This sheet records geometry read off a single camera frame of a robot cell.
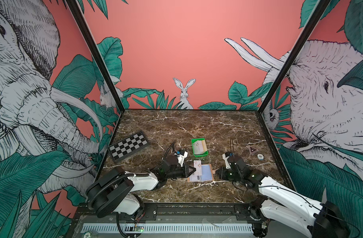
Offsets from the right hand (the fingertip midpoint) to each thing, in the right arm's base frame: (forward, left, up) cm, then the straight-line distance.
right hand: (214, 171), depth 81 cm
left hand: (0, +9, +2) cm, 10 cm away
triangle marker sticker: (+18, -29, -8) cm, 35 cm away
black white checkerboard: (+17, +57, -3) cm, 59 cm away
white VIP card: (+4, +9, 0) cm, 10 cm away
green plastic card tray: (+13, +4, -5) cm, 14 cm away
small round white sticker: (+13, -33, -8) cm, 36 cm away
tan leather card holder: (0, +3, -7) cm, 7 cm away
